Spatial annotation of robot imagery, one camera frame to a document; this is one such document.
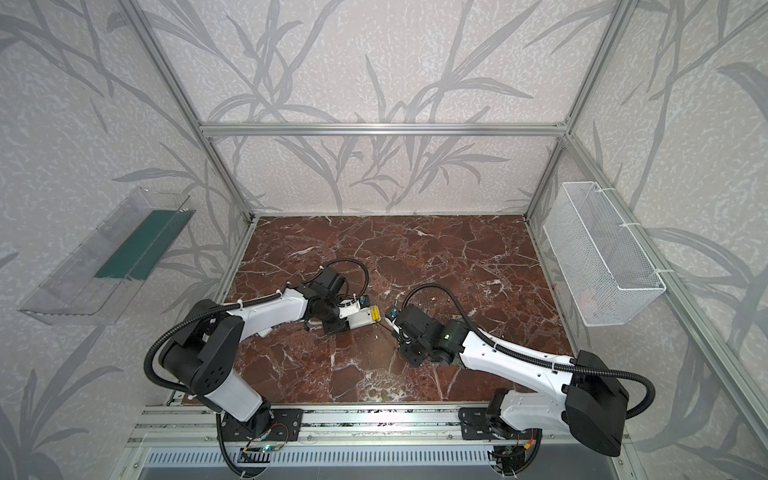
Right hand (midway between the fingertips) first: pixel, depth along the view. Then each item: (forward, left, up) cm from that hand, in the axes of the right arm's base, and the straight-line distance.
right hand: (406, 333), depth 81 cm
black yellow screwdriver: (+8, +10, -7) cm, 14 cm away
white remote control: (+8, +12, -7) cm, 16 cm away
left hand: (+11, +19, -6) cm, 22 cm away
